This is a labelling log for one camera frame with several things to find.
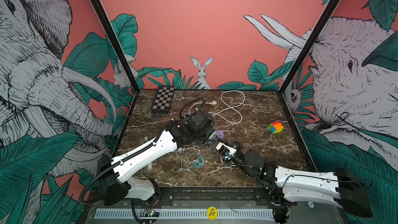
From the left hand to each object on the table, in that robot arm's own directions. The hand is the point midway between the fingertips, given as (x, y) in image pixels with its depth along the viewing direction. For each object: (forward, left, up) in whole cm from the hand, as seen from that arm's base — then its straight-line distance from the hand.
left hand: (216, 128), depth 72 cm
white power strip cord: (+35, -4, -22) cm, 42 cm away
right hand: (-3, -1, -1) cm, 4 cm away
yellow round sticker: (-31, +3, -23) cm, 39 cm away
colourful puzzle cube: (+11, -40, -19) cm, 46 cm away
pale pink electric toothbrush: (-9, +36, -22) cm, 43 cm away
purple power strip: (+8, -4, -20) cm, 22 cm away
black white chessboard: (+38, +34, -21) cm, 55 cm away
